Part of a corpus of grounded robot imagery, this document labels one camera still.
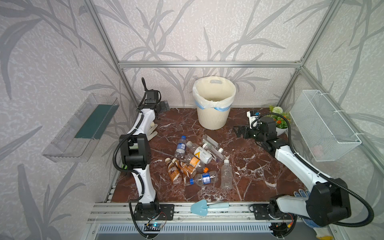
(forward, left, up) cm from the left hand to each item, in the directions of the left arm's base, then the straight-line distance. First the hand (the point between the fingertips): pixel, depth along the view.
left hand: (161, 101), depth 96 cm
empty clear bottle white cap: (-45, -41, -20) cm, 64 cm away
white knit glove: (-12, +9, -21) cm, 25 cm away
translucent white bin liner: (+16, -37, -5) cm, 41 cm away
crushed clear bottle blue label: (-44, -29, -14) cm, 55 cm away
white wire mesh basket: (-35, -79, +16) cm, 88 cm away
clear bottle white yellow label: (-29, -25, -14) cm, 41 cm away
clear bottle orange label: (-35, -23, -15) cm, 45 cm away
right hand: (-18, -48, +2) cm, 51 cm away
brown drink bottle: (-40, -18, -15) cm, 46 cm away
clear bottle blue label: (-29, -13, -16) cm, 35 cm away
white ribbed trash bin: (-9, -34, -7) cm, 35 cm away
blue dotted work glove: (-67, -83, -17) cm, 108 cm away
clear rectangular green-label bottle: (-24, -34, -16) cm, 45 cm away
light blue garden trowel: (-57, -27, -17) cm, 65 cm away
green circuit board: (-66, -3, -20) cm, 69 cm away
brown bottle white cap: (-40, -11, -15) cm, 45 cm away
